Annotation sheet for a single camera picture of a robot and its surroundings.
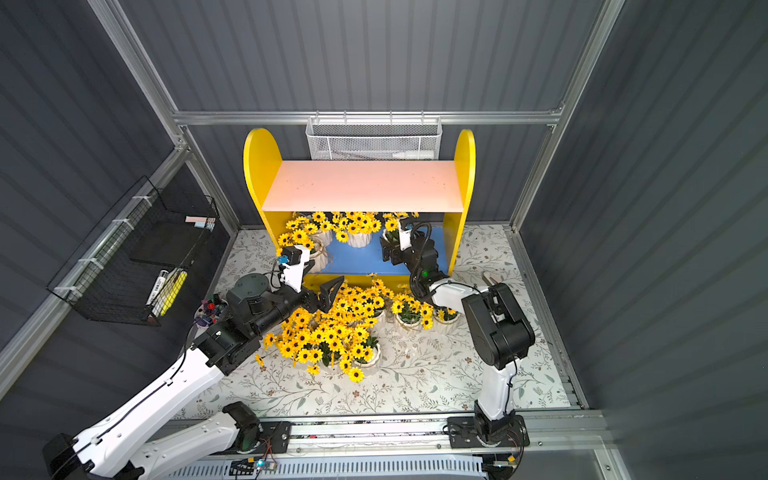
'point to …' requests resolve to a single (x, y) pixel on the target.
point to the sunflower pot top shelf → (446, 316)
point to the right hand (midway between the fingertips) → (399, 232)
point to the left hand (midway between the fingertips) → (324, 270)
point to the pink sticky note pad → (196, 219)
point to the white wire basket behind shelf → (374, 138)
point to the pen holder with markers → (209, 311)
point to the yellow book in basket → (173, 293)
